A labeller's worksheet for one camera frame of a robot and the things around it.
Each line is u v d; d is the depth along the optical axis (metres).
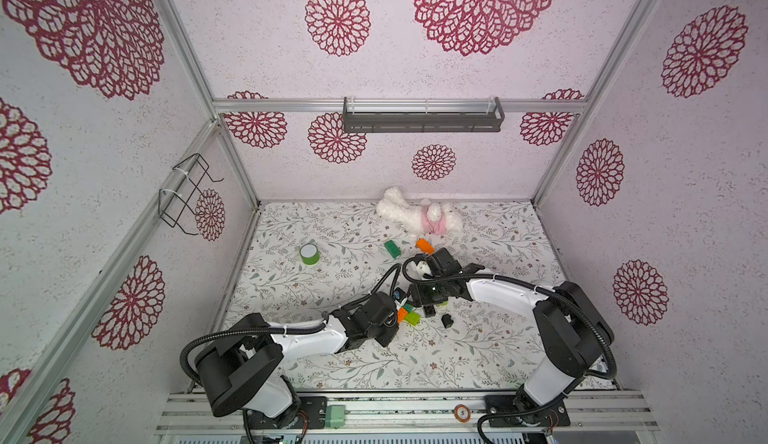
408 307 0.85
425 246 1.06
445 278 0.70
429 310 0.90
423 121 0.92
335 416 0.72
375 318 0.67
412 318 0.89
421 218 1.03
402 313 0.87
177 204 0.75
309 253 1.00
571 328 0.46
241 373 0.43
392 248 1.06
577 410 0.76
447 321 0.88
